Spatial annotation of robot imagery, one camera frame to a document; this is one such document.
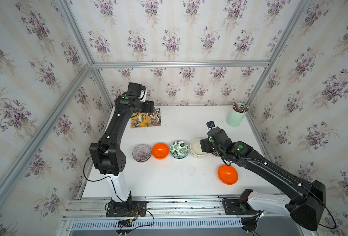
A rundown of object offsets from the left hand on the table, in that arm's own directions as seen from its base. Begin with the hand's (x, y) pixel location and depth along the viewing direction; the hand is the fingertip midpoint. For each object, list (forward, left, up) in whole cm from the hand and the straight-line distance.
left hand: (151, 108), depth 85 cm
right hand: (-18, -32, -5) cm, 37 cm away
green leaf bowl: (-16, -17, -22) cm, 32 cm away
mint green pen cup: (+5, -56, -10) cm, 57 cm away
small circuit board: (-54, +11, -27) cm, 61 cm away
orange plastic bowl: (-16, -5, -23) cm, 29 cm away
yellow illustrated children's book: (+11, +9, -24) cm, 28 cm away
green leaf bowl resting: (-20, -17, -23) cm, 34 cm away
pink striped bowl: (-18, +7, -22) cm, 29 cm away
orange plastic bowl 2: (-32, -44, -21) cm, 59 cm away
